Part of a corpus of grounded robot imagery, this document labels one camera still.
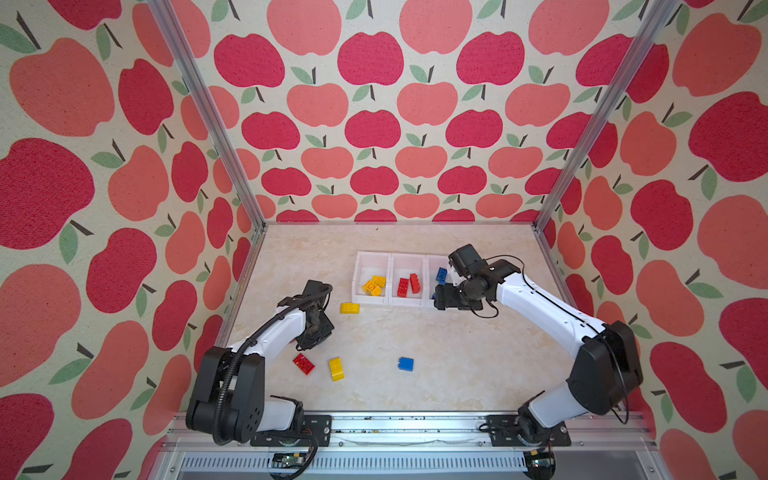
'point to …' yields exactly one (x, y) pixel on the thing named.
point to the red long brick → (415, 283)
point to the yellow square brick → (379, 280)
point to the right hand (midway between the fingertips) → (452, 301)
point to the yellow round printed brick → (375, 287)
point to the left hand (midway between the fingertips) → (329, 336)
